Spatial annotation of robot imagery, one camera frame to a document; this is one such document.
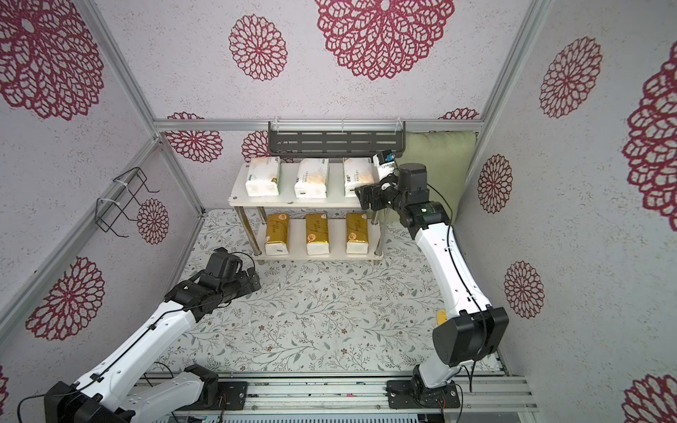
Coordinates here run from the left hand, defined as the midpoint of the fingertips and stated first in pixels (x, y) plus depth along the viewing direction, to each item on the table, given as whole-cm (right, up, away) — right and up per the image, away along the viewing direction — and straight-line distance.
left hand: (247, 283), depth 81 cm
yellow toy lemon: (+63, -12, +7) cm, 64 cm away
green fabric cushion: (+67, +44, +15) cm, 82 cm away
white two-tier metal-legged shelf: (+12, +13, +22) cm, 28 cm away
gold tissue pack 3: (+35, +15, +14) cm, 41 cm away
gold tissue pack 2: (+21, +14, +14) cm, 29 cm away
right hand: (+37, +30, -7) cm, 48 cm away
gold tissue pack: (+6, +16, +14) cm, 22 cm away
